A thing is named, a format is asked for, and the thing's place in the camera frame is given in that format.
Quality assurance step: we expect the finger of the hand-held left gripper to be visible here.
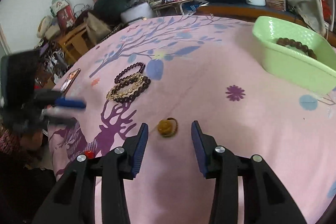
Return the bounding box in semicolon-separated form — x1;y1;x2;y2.
37;90;87;109
41;109;77;127

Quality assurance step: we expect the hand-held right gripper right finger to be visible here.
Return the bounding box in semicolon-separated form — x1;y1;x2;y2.
191;120;307;224

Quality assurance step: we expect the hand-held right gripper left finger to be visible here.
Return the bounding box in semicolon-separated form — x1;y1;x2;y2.
33;123;149;224

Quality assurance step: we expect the yellow amber pendant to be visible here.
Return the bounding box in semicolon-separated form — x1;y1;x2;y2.
157;117;179;138

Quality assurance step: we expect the light green plastic basin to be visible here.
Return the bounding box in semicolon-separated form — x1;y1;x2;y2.
252;16;336;95

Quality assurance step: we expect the large brown wooden bead bracelet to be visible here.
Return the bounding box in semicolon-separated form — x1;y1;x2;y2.
276;37;318;60

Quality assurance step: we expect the person's left forearm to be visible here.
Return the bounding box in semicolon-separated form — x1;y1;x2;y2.
0;127;44;162

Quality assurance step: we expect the smartphone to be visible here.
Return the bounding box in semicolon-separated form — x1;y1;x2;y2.
58;68;81;95

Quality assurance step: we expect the pink tree printed blanket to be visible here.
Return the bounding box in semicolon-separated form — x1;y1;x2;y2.
47;15;336;224

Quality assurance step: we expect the wooden stool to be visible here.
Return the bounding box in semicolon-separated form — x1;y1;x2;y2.
56;23;91;65

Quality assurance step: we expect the brown paper bag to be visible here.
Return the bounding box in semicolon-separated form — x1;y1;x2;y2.
85;12;112;45

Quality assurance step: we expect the dark green bag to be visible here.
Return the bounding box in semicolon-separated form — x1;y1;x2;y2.
93;0;130;19

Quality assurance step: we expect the small folding table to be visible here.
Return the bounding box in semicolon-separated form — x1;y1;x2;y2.
151;0;196;16

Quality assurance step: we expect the wooden desk with blue top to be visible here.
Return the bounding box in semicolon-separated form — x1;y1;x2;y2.
196;2;315;28

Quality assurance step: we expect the blue and white shoebox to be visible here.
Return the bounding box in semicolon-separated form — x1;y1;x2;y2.
181;1;200;15

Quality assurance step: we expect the clear jar with red contents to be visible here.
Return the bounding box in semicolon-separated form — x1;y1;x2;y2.
319;0;336;30

